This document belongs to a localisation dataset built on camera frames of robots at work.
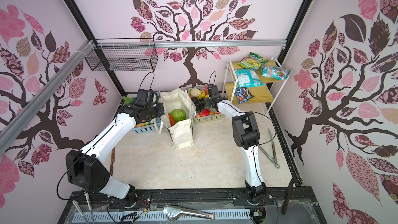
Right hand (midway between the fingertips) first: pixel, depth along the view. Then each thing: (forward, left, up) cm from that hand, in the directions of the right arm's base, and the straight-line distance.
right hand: (212, 97), depth 104 cm
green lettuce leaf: (-3, +57, +2) cm, 57 cm away
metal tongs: (-65, +20, -3) cm, 68 cm away
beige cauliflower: (+6, +12, -1) cm, 13 cm away
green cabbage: (-14, +22, -1) cm, 26 cm away
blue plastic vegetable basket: (-21, +41, -7) cm, 46 cm away
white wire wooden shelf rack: (-1, -38, +5) cm, 38 cm away
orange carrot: (-17, +26, -1) cm, 31 cm away
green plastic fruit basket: (-14, +9, -6) cm, 18 cm away
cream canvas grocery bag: (-31, +18, +7) cm, 36 cm away
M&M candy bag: (-5, -19, +7) cm, 21 cm away
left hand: (-20, +28, +11) cm, 36 cm away
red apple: (-11, +5, -3) cm, 12 cm away
